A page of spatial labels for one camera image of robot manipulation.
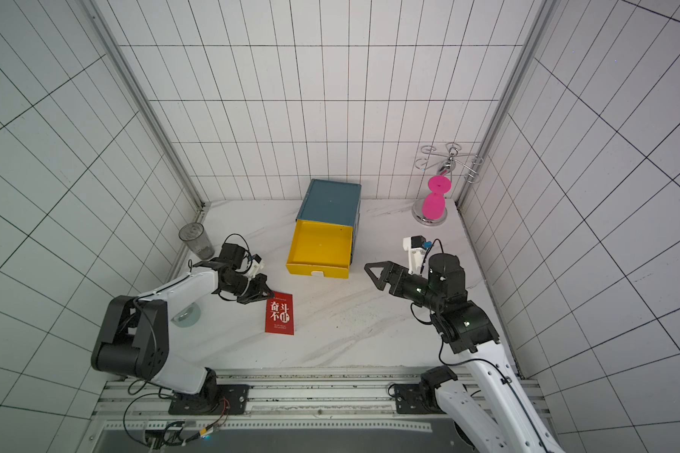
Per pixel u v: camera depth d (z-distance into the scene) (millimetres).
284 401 742
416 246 610
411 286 589
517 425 395
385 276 579
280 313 854
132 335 474
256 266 848
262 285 798
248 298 794
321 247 874
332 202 909
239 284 756
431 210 1066
